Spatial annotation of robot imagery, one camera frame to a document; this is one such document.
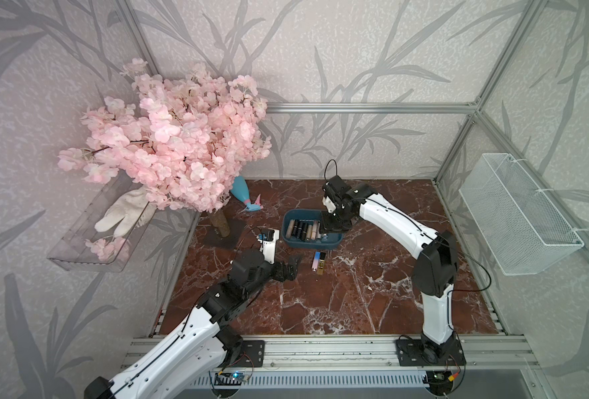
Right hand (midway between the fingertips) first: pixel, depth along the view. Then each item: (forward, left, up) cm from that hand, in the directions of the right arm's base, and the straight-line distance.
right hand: (322, 229), depth 86 cm
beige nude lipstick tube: (+8, +13, -13) cm, 20 cm away
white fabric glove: (-5, +53, +20) cm, 57 cm away
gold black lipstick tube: (-6, 0, -13) cm, 14 cm away
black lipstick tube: (+9, +10, -13) cm, 19 cm away
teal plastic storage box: (+3, -5, -11) cm, 12 cm away
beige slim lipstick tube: (+8, +4, -13) cm, 16 cm away
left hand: (-12, +10, +6) cm, 16 cm away
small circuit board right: (-42, -34, -17) cm, 57 cm away
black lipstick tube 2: (+8, +9, -13) cm, 18 cm away
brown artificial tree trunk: (+6, +39, -2) cm, 39 cm away
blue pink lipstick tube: (-6, +2, -13) cm, 14 cm away
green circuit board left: (-41, +28, -16) cm, 52 cm away
